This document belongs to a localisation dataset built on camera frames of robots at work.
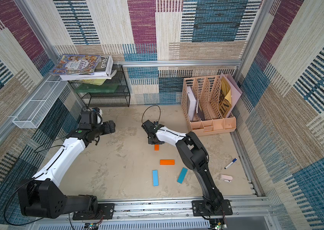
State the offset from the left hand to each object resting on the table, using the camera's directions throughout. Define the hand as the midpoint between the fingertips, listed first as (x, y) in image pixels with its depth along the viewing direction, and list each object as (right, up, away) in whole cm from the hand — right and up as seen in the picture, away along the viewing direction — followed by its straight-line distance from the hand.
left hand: (107, 124), depth 85 cm
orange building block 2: (+35, -23, +4) cm, 42 cm away
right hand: (+27, -11, +15) cm, 33 cm away
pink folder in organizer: (+76, +20, +3) cm, 79 cm away
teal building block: (+43, -30, 0) cm, 53 cm away
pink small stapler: (+68, -30, -4) cm, 74 cm away
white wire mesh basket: (-32, +8, -12) cm, 35 cm away
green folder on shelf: (-7, +25, +15) cm, 30 cm away
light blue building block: (+28, -30, -1) cm, 41 cm away
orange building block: (+28, -15, +12) cm, 34 cm away
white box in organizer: (+51, +14, +12) cm, 54 cm away
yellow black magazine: (+75, +15, +13) cm, 77 cm away
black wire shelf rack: (-2, +20, +34) cm, 40 cm away
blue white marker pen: (+76, -22, +5) cm, 79 cm away
